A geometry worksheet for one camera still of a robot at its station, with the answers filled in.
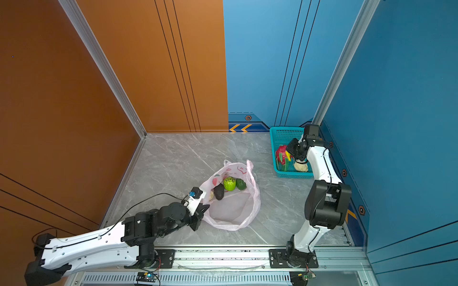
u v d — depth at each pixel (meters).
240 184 0.90
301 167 0.97
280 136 1.24
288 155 0.88
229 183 0.89
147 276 0.71
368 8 0.70
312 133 0.69
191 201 0.58
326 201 0.47
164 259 0.74
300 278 0.70
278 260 0.72
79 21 0.72
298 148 0.72
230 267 0.72
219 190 0.88
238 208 0.87
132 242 0.48
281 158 0.97
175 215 0.49
